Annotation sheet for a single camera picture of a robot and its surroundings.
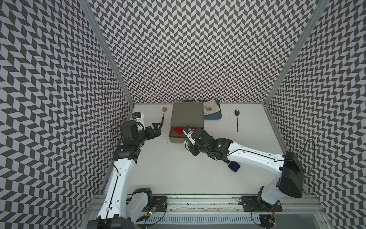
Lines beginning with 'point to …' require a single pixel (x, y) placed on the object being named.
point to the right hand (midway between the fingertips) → (191, 143)
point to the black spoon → (237, 112)
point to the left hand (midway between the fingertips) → (154, 127)
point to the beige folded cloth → (210, 107)
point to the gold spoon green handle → (164, 109)
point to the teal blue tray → (216, 115)
